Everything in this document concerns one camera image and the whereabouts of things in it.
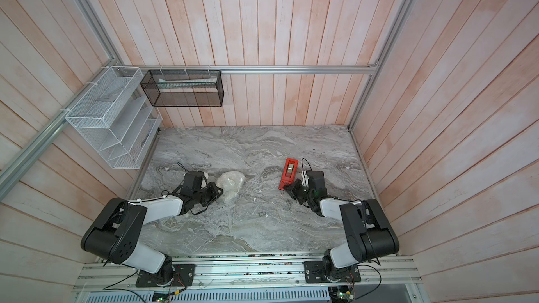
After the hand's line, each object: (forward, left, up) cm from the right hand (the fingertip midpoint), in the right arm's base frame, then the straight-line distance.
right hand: (283, 185), depth 92 cm
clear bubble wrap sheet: (-1, +23, +3) cm, 23 cm away
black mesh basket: (+42, +50, +22) cm, 69 cm away
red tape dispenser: (+6, -3, +1) cm, 7 cm away
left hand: (-3, +26, -2) cm, 27 cm away
